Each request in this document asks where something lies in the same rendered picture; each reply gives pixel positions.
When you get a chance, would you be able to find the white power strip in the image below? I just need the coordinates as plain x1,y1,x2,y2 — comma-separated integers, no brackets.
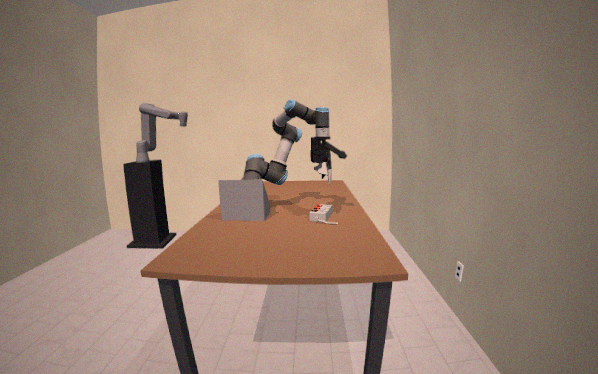
309,204,338,224

